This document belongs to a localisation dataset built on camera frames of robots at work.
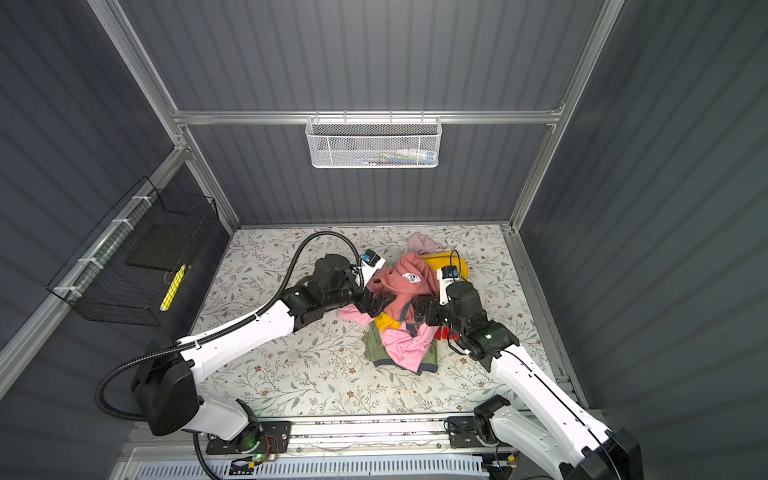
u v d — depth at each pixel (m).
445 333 0.92
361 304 0.70
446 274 0.68
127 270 0.72
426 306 0.69
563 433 0.41
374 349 0.86
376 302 0.69
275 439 0.72
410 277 0.81
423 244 1.14
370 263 0.67
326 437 0.75
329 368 0.85
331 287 0.62
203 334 0.47
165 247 0.77
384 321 0.86
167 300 0.67
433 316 0.69
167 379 0.42
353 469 0.77
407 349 0.82
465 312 0.57
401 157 0.91
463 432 0.73
